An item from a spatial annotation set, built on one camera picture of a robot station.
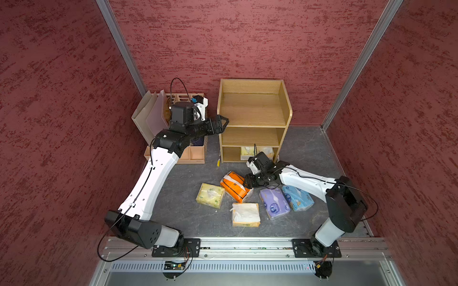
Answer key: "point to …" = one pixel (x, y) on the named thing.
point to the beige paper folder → (144, 109)
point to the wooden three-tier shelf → (259, 112)
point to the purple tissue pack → (275, 202)
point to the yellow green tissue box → (210, 195)
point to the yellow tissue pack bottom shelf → (247, 152)
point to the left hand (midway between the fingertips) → (219, 125)
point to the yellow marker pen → (218, 162)
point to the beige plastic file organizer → (195, 154)
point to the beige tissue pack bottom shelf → (268, 151)
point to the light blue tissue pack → (299, 199)
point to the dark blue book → (198, 142)
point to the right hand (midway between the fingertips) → (248, 187)
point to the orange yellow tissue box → (245, 214)
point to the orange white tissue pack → (233, 185)
